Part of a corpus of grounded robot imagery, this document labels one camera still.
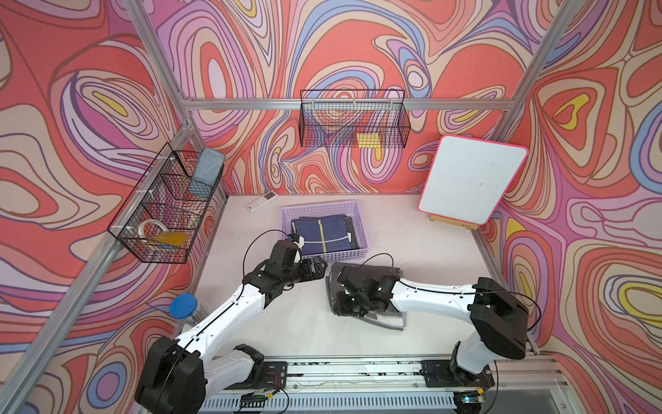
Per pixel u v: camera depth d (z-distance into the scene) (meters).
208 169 0.82
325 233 1.02
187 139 0.88
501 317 0.44
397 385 0.73
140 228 0.66
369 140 0.91
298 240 0.76
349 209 1.09
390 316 0.82
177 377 0.39
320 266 0.75
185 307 0.69
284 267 0.63
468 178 0.90
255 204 1.15
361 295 0.64
